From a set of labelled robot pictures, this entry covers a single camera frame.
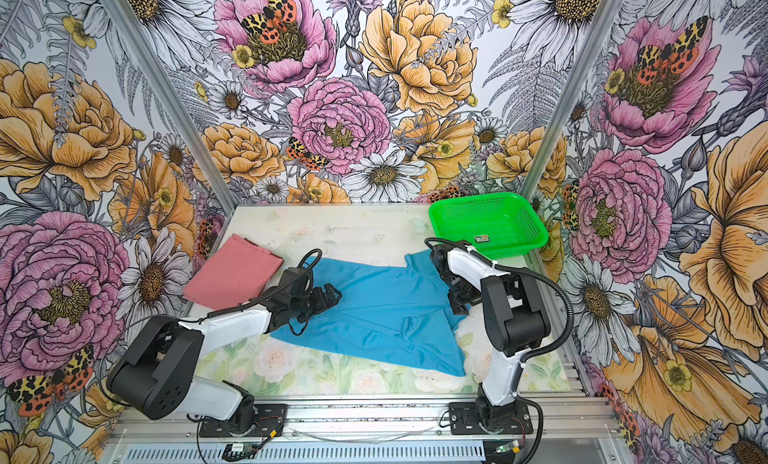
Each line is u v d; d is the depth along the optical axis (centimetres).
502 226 115
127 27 75
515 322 50
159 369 44
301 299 77
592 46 79
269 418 75
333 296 85
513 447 70
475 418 73
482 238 112
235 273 97
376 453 112
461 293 73
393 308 99
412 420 76
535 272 49
